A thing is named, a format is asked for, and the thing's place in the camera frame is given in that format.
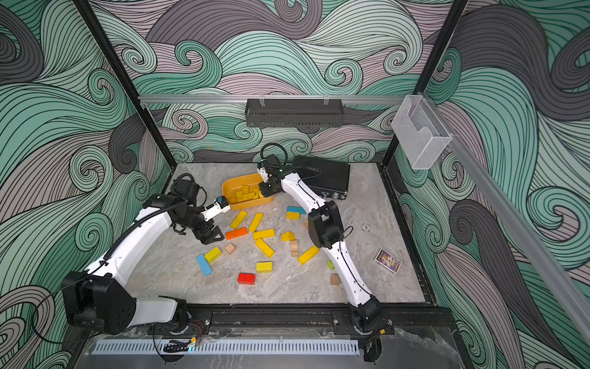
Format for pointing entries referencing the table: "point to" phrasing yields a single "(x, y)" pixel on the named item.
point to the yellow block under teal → (293, 215)
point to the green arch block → (330, 264)
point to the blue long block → (203, 264)
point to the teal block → (296, 209)
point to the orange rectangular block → (236, 233)
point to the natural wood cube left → (230, 248)
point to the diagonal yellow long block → (264, 247)
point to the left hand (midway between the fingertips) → (214, 225)
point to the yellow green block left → (213, 254)
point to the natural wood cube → (335, 279)
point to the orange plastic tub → (244, 191)
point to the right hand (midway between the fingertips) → (263, 191)
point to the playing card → (389, 260)
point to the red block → (246, 279)
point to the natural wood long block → (294, 248)
